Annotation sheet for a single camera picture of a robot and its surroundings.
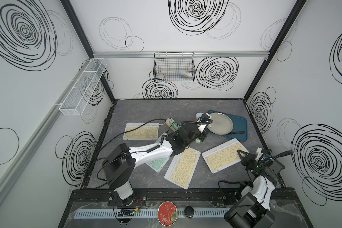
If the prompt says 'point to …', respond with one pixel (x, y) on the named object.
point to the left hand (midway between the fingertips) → (208, 123)
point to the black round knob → (189, 211)
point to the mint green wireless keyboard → (157, 164)
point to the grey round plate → (222, 124)
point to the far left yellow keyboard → (148, 131)
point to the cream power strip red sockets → (167, 122)
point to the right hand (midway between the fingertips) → (238, 152)
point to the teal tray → (239, 125)
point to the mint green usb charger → (198, 141)
